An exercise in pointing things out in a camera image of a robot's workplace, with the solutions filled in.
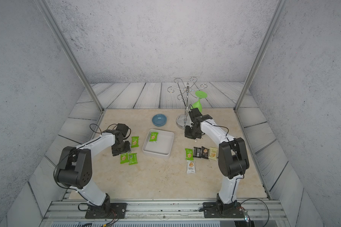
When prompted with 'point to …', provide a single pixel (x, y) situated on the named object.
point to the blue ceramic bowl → (159, 120)
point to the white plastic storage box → (158, 143)
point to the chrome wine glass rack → (182, 120)
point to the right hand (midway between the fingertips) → (187, 134)
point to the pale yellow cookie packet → (213, 153)
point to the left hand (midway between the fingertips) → (127, 153)
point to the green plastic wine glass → (200, 94)
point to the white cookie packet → (191, 169)
